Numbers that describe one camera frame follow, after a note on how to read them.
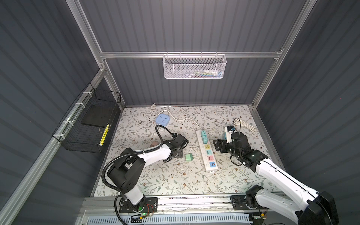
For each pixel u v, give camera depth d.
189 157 0.89
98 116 0.74
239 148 0.61
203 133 0.95
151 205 0.72
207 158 0.87
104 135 0.69
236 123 1.08
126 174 0.45
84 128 0.72
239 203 0.73
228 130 0.72
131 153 0.49
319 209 0.39
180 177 0.83
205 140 0.91
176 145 0.70
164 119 1.08
